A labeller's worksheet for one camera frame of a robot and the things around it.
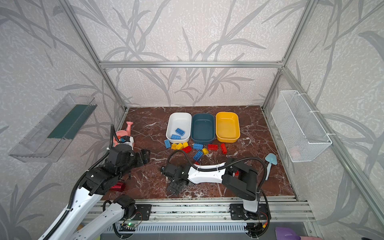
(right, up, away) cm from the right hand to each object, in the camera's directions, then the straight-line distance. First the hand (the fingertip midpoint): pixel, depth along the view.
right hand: (175, 179), depth 83 cm
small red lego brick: (+12, +8, +6) cm, 15 cm away
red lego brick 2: (+22, +16, +13) cm, 30 cm away
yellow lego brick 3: (+4, +18, +13) cm, 22 cm away
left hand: (-13, +17, -11) cm, 24 cm away
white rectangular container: (-1, +29, +22) cm, 36 cm away
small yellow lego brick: (+17, +14, +10) cm, 24 cm away
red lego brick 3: (+29, +16, +13) cm, 35 cm away
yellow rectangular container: (+33, +29, +19) cm, 48 cm away
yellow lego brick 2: (0, +16, +13) cm, 21 cm away
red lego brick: (+6, +15, +12) cm, 20 cm away
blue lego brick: (-1, +26, +20) cm, 33 cm away
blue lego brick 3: (+12, +16, +13) cm, 24 cm away
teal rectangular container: (+16, +28, +19) cm, 37 cm away
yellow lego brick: (-4, +16, +14) cm, 22 cm away
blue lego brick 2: (-8, +18, +16) cm, 25 cm away
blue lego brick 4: (+13, +12, +8) cm, 19 cm away
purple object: (+53, -18, -16) cm, 59 cm away
